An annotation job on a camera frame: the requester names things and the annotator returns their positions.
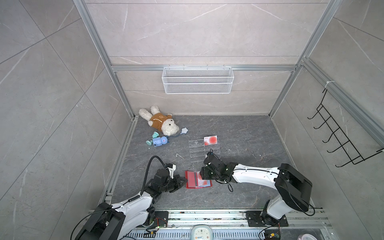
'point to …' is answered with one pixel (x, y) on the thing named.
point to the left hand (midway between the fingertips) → (187, 178)
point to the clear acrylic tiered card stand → (198, 150)
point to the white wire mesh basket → (198, 80)
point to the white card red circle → (211, 140)
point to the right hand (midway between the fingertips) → (202, 172)
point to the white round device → (201, 232)
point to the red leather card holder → (193, 180)
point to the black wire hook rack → (345, 143)
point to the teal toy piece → (155, 135)
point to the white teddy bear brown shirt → (164, 123)
